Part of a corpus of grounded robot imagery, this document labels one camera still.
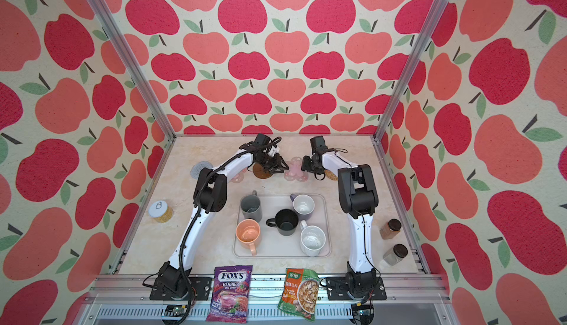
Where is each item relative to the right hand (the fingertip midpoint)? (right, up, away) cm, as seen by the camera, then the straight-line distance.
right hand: (308, 170), depth 106 cm
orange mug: (-26, -24, -21) cm, 41 cm away
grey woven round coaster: (-56, 0, +1) cm, 56 cm away
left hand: (-10, -1, -3) cm, 10 cm away
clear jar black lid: (+26, -26, -33) cm, 49 cm away
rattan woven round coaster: (+8, -1, -15) cm, 17 cm away
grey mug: (-25, -14, -17) cm, 34 cm away
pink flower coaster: (-6, -1, -1) cm, 6 cm away
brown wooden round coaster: (-23, -1, -2) cm, 24 cm away
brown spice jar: (+27, -19, -27) cm, 43 cm away
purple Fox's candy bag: (-30, -39, -36) cm, 61 cm away
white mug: (-1, -25, -22) cm, 33 cm away
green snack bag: (-7, -38, -34) cm, 52 cm away
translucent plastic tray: (-15, -27, -24) cm, 39 cm away
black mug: (-11, -19, -21) cm, 30 cm away
